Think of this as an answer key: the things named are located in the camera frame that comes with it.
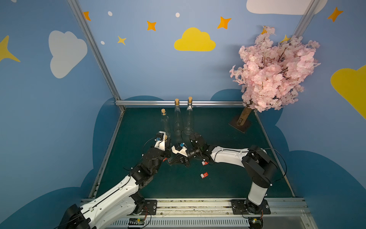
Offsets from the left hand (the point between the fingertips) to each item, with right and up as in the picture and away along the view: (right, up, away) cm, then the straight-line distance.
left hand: (167, 137), depth 76 cm
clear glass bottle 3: (-4, +7, +18) cm, 20 cm away
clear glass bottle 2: (+5, +5, +25) cm, 26 cm away
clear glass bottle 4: (0, -13, 0) cm, 13 cm away
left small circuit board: (-16, -43, -4) cm, 46 cm away
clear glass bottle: (+13, +5, +29) cm, 32 cm away
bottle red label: (+23, -18, +14) cm, 32 cm away
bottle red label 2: (+21, -24, +9) cm, 34 cm away
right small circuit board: (+47, -45, -3) cm, 65 cm away
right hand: (+3, -13, +1) cm, 13 cm away
